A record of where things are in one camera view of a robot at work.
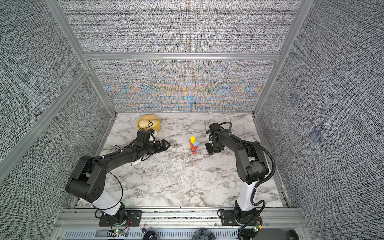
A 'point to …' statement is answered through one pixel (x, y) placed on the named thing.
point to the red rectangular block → (193, 148)
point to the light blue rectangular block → (196, 144)
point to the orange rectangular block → (194, 152)
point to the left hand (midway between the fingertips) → (165, 146)
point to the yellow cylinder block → (192, 139)
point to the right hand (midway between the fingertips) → (211, 150)
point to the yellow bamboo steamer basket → (147, 122)
